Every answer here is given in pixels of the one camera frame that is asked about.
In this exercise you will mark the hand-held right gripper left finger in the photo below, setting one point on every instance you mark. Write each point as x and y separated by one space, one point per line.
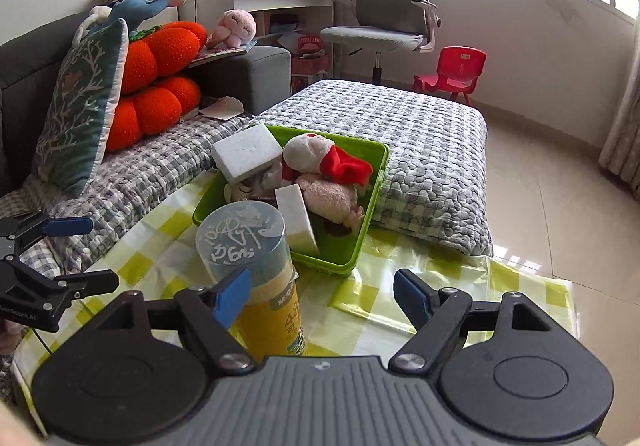
232 296

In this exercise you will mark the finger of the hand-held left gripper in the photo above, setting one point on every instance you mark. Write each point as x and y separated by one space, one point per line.
67 226
90 282

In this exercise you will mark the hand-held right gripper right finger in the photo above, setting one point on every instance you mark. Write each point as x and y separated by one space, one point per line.
412 296

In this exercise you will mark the green plastic tray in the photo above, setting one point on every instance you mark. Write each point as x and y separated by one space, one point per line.
350 246

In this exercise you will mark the small white sponge block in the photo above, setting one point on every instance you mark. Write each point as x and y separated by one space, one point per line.
297 221

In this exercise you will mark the pink fluffy cloth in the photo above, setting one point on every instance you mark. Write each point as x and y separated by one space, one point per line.
327 198

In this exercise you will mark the large white sponge block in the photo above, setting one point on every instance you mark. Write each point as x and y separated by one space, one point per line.
245 149

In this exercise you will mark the red and white plush toy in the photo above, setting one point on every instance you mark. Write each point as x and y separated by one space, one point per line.
305 151

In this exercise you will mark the yellow container with clear lid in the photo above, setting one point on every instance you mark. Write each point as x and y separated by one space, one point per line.
270 321

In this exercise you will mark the teal coral print cushion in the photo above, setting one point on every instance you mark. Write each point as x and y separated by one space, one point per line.
80 111

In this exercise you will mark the orange pumpkin cushion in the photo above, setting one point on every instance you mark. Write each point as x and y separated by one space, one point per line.
165 46
150 111

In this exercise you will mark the grey quilted ottoman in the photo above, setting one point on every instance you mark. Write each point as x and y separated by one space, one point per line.
400 126

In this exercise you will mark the white scalloped paper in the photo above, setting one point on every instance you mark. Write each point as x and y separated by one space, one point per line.
222 109

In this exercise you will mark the grey sofa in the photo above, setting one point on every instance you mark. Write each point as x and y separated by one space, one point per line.
260 76

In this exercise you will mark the flat book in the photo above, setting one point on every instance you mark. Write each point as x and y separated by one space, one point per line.
215 56

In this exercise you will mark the blue plush toy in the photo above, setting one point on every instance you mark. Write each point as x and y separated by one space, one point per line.
135 9

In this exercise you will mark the red plastic child chair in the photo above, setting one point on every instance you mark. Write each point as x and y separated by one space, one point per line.
460 64

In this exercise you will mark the pink storage box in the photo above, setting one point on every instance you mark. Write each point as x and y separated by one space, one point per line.
310 71

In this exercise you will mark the pink plush toy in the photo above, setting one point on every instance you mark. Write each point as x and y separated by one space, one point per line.
235 26

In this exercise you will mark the red basket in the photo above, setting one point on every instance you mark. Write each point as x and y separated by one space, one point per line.
310 46

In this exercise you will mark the grey curtain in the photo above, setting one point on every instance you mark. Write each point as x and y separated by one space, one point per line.
625 136

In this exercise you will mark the grey office chair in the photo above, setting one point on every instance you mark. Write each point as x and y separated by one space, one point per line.
390 6

